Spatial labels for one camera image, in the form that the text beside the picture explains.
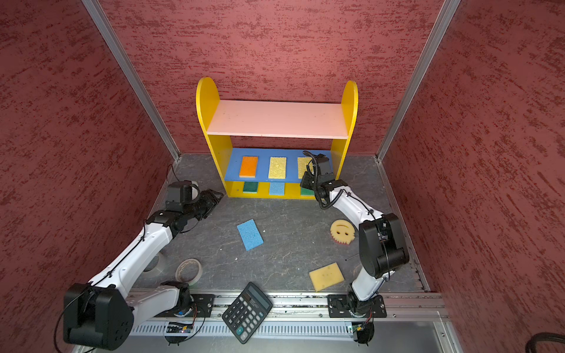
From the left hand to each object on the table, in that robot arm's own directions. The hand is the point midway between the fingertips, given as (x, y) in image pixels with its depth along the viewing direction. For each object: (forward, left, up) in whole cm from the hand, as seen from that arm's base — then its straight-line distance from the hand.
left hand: (221, 202), depth 83 cm
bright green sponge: (+15, -35, -13) cm, 41 cm away
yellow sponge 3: (-23, -41, -14) cm, 49 cm away
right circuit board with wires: (-39, -53, -17) cm, 68 cm away
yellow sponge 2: (+21, -32, -1) cm, 38 cm away
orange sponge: (+18, -8, 0) cm, 20 cm away
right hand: (+12, -32, -1) cm, 35 cm away
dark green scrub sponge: (+18, -7, -14) cm, 24 cm away
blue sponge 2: (+16, -20, -12) cm, 29 cm away
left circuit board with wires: (-39, +11, -18) cm, 44 cm away
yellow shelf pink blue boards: (+44, -10, -12) cm, 46 cm away
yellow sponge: (+18, -21, 0) cm, 28 cm away
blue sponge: (-7, -10, -14) cm, 19 cm away
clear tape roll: (-21, +12, -17) cm, 30 cm away
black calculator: (-35, -13, -13) cm, 39 cm away
